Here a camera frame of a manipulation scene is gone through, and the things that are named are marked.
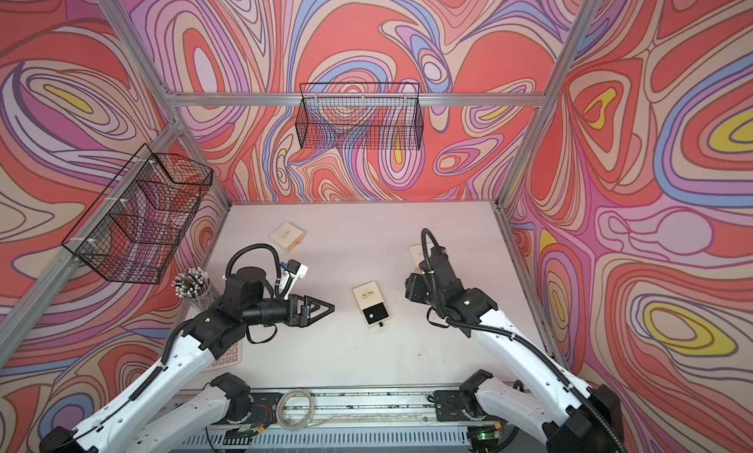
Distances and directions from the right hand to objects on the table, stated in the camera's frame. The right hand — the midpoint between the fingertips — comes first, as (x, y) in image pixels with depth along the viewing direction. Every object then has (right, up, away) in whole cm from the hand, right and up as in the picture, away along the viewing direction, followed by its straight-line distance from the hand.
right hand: (415, 292), depth 79 cm
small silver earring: (-12, -9, +8) cm, 17 cm away
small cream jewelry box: (-13, -6, +10) cm, 17 cm away
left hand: (-22, -2, -10) cm, 25 cm away
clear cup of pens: (-59, +2, -2) cm, 59 cm away
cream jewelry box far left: (-44, +15, +28) cm, 54 cm away
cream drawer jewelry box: (+3, +8, +20) cm, 22 cm away
